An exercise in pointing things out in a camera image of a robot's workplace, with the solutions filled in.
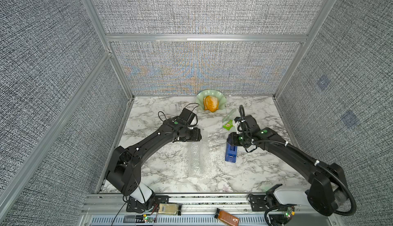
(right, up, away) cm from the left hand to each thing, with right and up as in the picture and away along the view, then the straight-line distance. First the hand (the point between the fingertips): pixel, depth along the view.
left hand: (200, 136), depth 83 cm
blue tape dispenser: (+18, -10, +4) cm, 21 cm away
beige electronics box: (-14, -30, -14) cm, 36 cm away
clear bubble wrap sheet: (-1, -13, -1) cm, 13 cm away
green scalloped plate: (+17, +24, +30) cm, 42 cm away
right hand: (+15, 0, 0) cm, 15 cm away
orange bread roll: (+8, +19, +21) cm, 29 cm away
